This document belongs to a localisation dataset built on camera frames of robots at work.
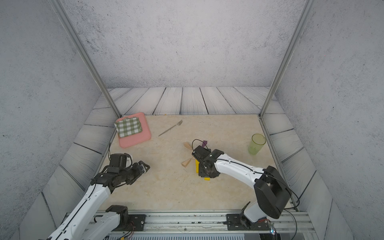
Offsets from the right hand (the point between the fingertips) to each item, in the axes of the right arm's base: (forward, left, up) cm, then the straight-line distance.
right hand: (205, 174), depth 83 cm
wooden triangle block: (+23, +12, -6) cm, 27 cm away
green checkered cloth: (+39, +58, -4) cm, 69 cm away
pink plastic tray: (+34, +44, -9) cm, 56 cm away
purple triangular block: (+24, 0, -5) cm, 24 cm away
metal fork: (+42, +20, -6) cm, 46 cm away
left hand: (0, +31, +4) cm, 31 cm away
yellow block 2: (-2, -1, -2) cm, 3 cm away
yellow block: (+8, +5, -7) cm, 12 cm away
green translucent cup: (+17, -31, +5) cm, 35 cm away
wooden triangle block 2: (+9, +12, -5) cm, 16 cm away
